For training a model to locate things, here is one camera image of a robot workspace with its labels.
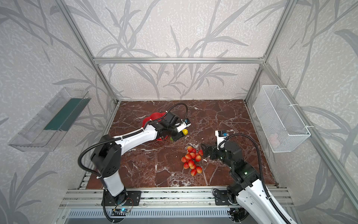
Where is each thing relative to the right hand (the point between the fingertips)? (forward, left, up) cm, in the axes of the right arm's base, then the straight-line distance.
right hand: (208, 139), depth 75 cm
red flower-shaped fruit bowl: (+28, +37, -16) cm, 49 cm away
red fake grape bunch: (-6, +10, -14) cm, 18 cm away
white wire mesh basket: (-3, -31, +15) cm, 35 cm away
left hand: (+12, +14, -8) cm, 20 cm away
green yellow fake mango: (+3, +21, -5) cm, 22 cm away
